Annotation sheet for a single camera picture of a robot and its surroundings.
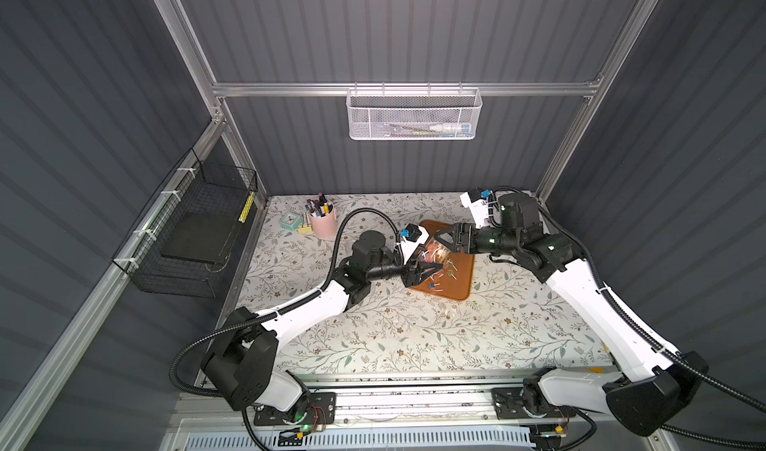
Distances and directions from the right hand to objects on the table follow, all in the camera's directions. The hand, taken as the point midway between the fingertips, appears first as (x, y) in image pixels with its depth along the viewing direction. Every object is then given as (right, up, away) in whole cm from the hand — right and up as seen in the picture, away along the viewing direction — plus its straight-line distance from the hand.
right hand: (447, 235), depth 70 cm
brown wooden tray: (+9, -18, +24) cm, 31 cm away
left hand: (-1, -7, +2) cm, 7 cm away
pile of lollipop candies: (+6, -12, +29) cm, 32 cm away
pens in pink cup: (-38, +8, +32) cm, 50 cm away
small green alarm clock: (-51, +4, +42) cm, 66 cm away
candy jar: (-2, -4, +2) cm, 5 cm away
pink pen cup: (-38, +1, +41) cm, 56 cm away
